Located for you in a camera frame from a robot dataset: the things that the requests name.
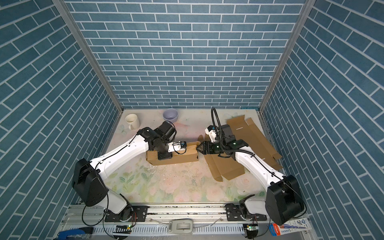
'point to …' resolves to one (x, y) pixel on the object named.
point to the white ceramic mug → (133, 121)
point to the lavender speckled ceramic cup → (171, 115)
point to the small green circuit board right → (252, 228)
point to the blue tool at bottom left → (81, 233)
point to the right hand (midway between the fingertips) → (199, 146)
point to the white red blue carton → (275, 229)
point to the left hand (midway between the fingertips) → (170, 152)
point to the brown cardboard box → (190, 155)
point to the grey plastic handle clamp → (180, 226)
